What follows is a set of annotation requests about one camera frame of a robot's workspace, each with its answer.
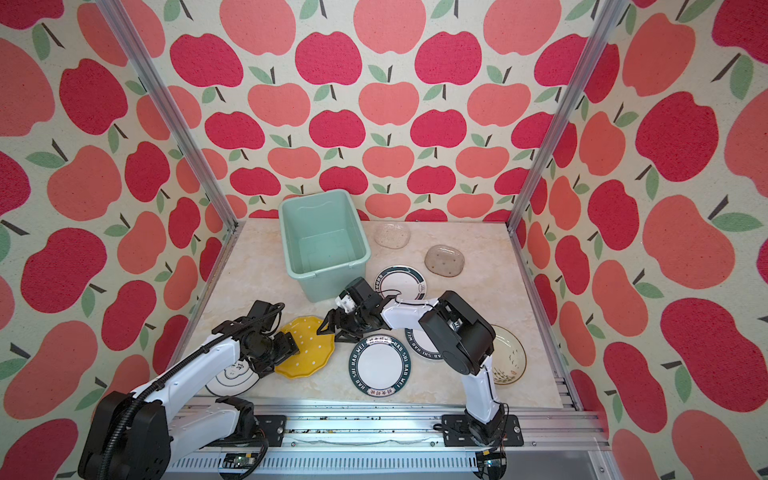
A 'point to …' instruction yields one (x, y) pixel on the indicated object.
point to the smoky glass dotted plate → (444, 260)
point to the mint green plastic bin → (323, 241)
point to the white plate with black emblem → (234, 380)
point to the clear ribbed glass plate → (392, 236)
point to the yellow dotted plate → (315, 349)
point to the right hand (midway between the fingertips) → (327, 334)
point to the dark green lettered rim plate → (380, 366)
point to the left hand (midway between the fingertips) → (297, 358)
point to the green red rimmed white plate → (402, 282)
